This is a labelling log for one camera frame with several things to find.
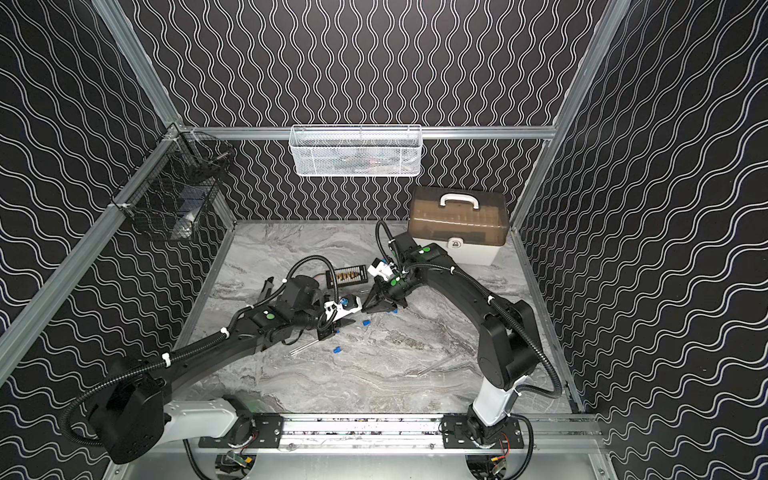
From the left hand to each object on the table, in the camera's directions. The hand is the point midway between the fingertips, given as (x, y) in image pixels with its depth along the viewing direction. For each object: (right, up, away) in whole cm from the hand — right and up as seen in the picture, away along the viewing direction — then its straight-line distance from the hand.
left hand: (350, 309), depth 80 cm
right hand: (+4, +1, -3) cm, 5 cm away
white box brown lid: (+35, +24, +12) cm, 45 cm away
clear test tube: (-15, -13, +8) cm, 22 cm away
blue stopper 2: (-5, -14, +8) cm, 16 cm away
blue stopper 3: (+12, -2, +6) cm, 14 cm away
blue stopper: (+3, -7, +13) cm, 15 cm away
